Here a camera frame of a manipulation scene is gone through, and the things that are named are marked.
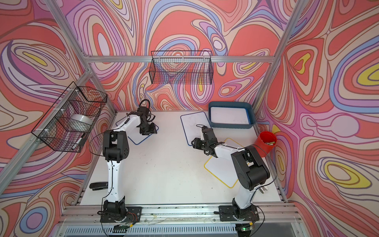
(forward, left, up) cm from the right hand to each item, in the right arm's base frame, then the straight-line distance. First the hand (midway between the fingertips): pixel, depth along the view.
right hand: (194, 146), depth 95 cm
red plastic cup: (-5, -41, +10) cm, 42 cm away
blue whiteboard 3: (+22, +1, -3) cm, 23 cm away
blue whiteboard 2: (+9, +39, 0) cm, 40 cm away
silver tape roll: (-3, +55, +31) cm, 63 cm away
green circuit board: (-43, +39, -6) cm, 58 cm away
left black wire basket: (-3, +65, +27) cm, 70 cm away
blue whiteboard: (+28, -31, -2) cm, 42 cm away
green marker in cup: (-4, -46, +6) cm, 46 cm away
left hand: (+14, +28, -2) cm, 32 cm away
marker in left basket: (-11, +59, +23) cm, 64 cm away
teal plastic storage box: (+37, -44, +1) cm, 57 cm away
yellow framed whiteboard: (-15, -17, -3) cm, 23 cm away
